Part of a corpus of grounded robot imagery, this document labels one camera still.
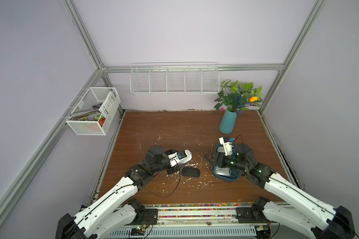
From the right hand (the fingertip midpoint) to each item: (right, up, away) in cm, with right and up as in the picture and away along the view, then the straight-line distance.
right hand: (208, 155), depth 74 cm
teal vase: (+17, +17, +25) cm, 35 cm away
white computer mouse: (-11, -1, -4) cm, 12 cm away
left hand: (-14, -1, +1) cm, 14 cm away
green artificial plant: (+17, +31, +9) cm, 36 cm away
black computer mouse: (-8, -13, +15) cm, 22 cm away
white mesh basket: (-59, +20, +2) cm, 62 cm away
